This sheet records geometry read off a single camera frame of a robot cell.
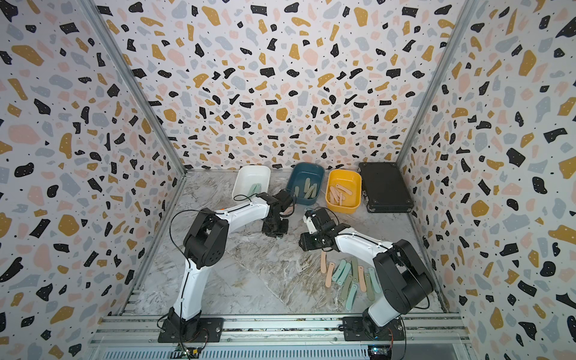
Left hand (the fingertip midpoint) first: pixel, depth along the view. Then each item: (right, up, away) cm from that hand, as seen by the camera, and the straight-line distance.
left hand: (284, 234), depth 96 cm
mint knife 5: (+35, -15, -11) cm, 40 cm away
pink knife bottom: (+18, -14, -10) cm, 25 cm away
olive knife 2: (+11, +18, +16) cm, 27 cm away
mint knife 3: (+22, -12, -8) cm, 27 cm away
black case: (+48, +20, +14) cm, 54 cm away
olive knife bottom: (+28, -11, -8) cm, 32 cm away
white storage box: (-19, +24, +20) cm, 37 cm away
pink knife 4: (+31, -15, -11) cm, 36 cm away
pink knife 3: (+26, +15, +13) cm, 33 cm away
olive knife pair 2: (+5, +18, +16) cm, 25 cm away
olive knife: (+14, +18, +16) cm, 28 cm away
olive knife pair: (+10, +22, +20) cm, 31 cm away
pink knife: (+22, +15, +14) cm, 30 cm away
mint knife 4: (+24, -13, -10) cm, 29 cm away
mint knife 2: (-17, +19, +17) cm, 31 cm away
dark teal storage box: (+5, +28, +24) cm, 37 cm away
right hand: (+8, -2, -6) cm, 10 cm away
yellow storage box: (+33, +24, +19) cm, 45 cm away
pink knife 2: (+29, +20, +17) cm, 39 cm away
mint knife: (-14, +20, +18) cm, 30 cm away
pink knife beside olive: (+16, -10, -7) cm, 20 cm away
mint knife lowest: (+26, -20, -15) cm, 35 cm away
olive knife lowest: (+24, -17, -13) cm, 32 cm away
